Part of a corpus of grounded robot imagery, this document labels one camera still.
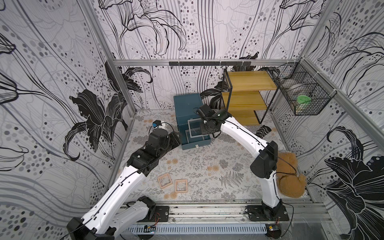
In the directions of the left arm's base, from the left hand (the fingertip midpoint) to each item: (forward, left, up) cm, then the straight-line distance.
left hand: (181, 139), depth 73 cm
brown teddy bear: (-15, -56, -15) cm, 60 cm away
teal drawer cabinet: (+28, +1, -4) cm, 28 cm away
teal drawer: (+6, -1, -14) cm, 15 cm away
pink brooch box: (-13, +10, -25) cm, 30 cm away
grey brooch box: (+9, -4, -15) cm, 18 cm away
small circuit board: (-35, +13, -28) cm, 47 cm away
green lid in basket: (+22, -63, +9) cm, 68 cm away
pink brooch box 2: (-15, 0, -25) cm, 29 cm away
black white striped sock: (+22, -54, -22) cm, 62 cm away
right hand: (+13, -13, -8) cm, 21 cm away
